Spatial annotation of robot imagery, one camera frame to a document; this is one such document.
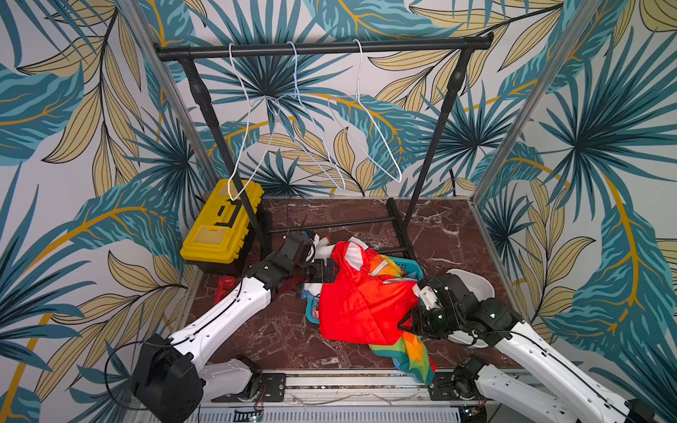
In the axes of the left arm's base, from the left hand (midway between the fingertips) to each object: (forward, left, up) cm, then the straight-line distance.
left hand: (325, 272), depth 79 cm
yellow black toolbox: (+10, +34, +1) cm, 35 cm away
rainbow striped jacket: (-7, +3, -4) cm, 9 cm away
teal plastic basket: (+7, -29, -9) cm, 31 cm away
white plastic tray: (+4, -51, -12) cm, 53 cm away
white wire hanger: (+50, +29, +13) cm, 59 cm away
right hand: (-15, -21, -2) cm, 26 cm away
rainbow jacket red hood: (-11, -10, +2) cm, 15 cm away
